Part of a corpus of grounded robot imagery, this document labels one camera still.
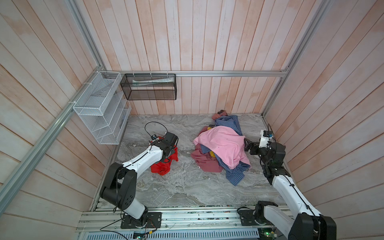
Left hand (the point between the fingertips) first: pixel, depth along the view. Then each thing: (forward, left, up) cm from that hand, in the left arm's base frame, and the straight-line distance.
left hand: (164, 154), depth 89 cm
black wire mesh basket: (+42, +19, +20) cm, 50 cm away
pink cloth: (+3, -37, +7) cm, 38 cm away
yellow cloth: (0, -29, +2) cm, 29 cm away
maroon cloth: (-4, -25, -2) cm, 26 cm away
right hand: (+4, -51, +12) cm, 53 cm away
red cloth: (-7, 0, -3) cm, 7 cm away
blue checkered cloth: (+21, -43, +6) cm, 48 cm away
